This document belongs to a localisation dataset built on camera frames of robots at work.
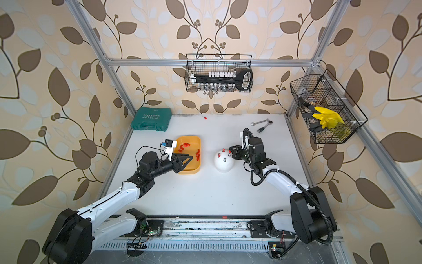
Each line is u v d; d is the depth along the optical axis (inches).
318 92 33.4
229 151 33.4
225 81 33.4
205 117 47.0
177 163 27.3
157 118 44.2
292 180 19.4
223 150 34.5
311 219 16.3
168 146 27.5
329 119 26.9
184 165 28.6
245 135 30.3
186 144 41.1
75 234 16.0
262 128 44.0
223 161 33.5
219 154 34.1
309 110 29.0
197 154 39.2
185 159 30.9
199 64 35.9
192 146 41.3
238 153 29.7
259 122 45.7
